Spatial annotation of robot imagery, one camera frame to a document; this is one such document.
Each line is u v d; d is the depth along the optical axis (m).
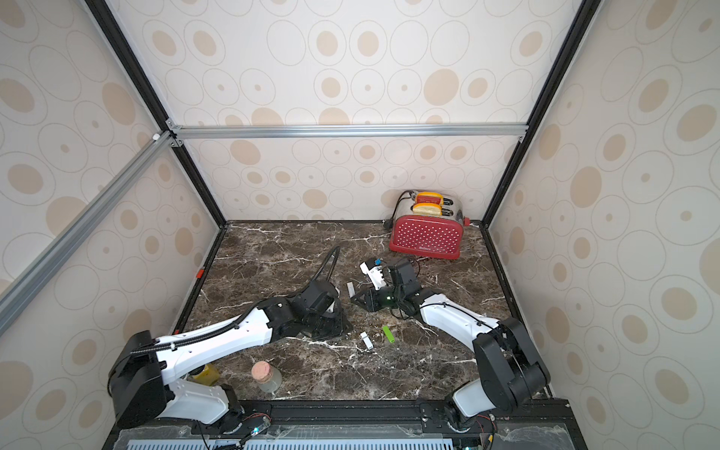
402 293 0.67
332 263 1.07
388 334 0.89
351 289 0.82
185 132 0.90
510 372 0.43
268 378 0.73
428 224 0.97
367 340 0.87
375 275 0.77
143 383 0.39
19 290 0.51
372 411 0.77
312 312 0.60
